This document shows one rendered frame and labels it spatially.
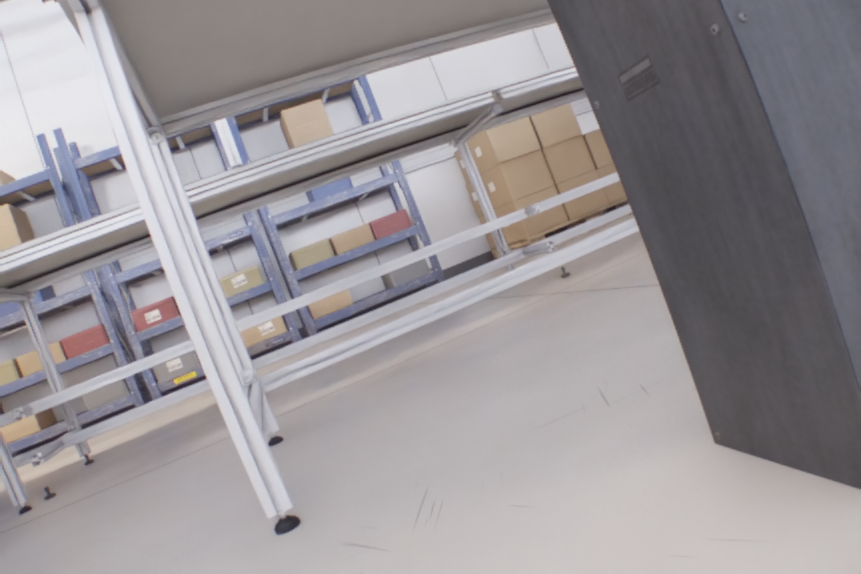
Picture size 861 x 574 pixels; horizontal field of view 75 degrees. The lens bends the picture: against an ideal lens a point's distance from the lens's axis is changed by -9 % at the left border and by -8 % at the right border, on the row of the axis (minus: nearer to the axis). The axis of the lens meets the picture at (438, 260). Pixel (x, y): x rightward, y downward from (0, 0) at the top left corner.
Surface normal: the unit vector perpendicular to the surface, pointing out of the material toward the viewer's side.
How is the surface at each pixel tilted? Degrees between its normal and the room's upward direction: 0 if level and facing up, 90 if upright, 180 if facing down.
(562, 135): 90
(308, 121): 90
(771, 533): 0
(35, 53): 90
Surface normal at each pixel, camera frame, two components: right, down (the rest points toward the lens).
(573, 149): 0.28, -0.08
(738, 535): -0.37, -0.93
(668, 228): -0.90, 0.37
